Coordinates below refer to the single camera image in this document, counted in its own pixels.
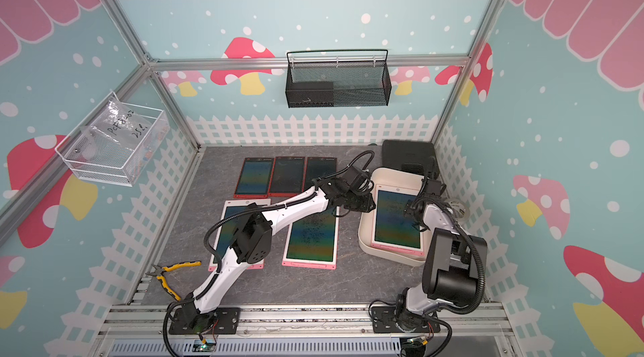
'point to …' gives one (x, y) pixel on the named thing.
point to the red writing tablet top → (254, 179)
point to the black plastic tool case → (411, 155)
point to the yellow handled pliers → (159, 272)
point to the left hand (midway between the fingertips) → (372, 209)
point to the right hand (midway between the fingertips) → (417, 213)
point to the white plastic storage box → (392, 178)
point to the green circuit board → (204, 345)
